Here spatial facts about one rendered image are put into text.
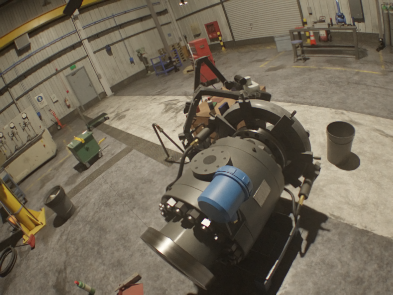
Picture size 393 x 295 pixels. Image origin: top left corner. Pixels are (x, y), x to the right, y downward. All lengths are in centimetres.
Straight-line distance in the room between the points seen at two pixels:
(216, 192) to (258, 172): 41
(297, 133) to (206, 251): 87
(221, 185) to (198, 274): 43
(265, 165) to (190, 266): 64
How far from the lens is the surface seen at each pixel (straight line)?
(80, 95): 1149
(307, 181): 145
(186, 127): 178
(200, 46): 521
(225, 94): 159
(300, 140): 134
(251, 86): 184
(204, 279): 97
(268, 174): 110
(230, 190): 71
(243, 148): 112
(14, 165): 701
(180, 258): 90
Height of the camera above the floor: 153
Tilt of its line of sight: 32 degrees down
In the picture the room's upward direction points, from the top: 22 degrees counter-clockwise
